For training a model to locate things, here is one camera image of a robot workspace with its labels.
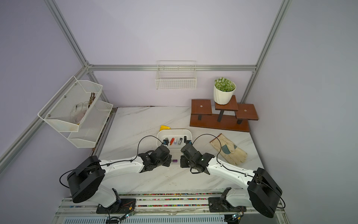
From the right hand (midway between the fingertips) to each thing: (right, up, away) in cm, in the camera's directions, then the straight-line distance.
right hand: (183, 162), depth 83 cm
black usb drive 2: (+1, +12, +17) cm, 21 cm away
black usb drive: (-10, +13, -5) cm, 17 cm away
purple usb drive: (-6, -1, +7) cm, 9 cm away
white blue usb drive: (-6, +11, +16) cm, 20 cm away
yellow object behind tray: (-16, +20, +23) cm, 34 cm away
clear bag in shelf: (-60, +30, -6) cm, 67 cm away
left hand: (-10, +1, +4) cm, 11 cm away
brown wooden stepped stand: (+38, +28, +24) cm, 53 cm away
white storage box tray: (-5, +13, +18) cm, 22 cm away
